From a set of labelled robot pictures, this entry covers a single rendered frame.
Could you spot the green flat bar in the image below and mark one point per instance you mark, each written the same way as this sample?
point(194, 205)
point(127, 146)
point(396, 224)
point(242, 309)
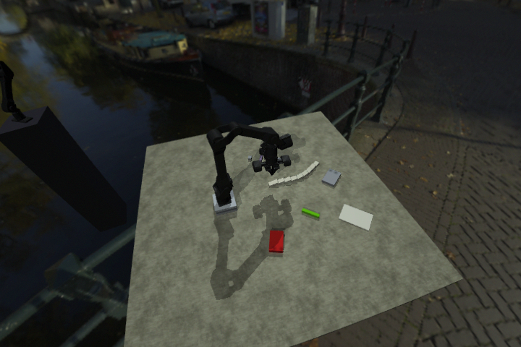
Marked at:
point(310, 213)

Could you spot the red rectangular block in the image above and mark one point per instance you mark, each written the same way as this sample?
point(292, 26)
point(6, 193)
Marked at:
point(276, 241)

